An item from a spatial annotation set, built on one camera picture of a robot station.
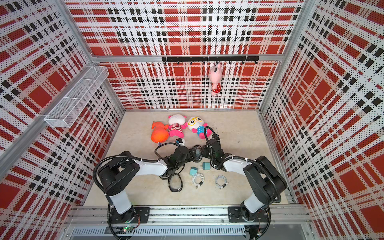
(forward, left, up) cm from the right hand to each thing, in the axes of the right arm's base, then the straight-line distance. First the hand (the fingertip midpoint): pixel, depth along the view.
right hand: (204, 148), depth 92 cm
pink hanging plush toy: (+34, -7, +30) cm, 46 cm away
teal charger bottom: (-12, +7, -4) cm, 15 cm away
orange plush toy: (+11, +30, +1) cm, 32 cm away
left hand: (-1, +5, -1) cm, 6 cm away
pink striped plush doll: (+20, +19, +1) cm, 28 cm away
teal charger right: (-10, -1, -3) cm, 11 cm away
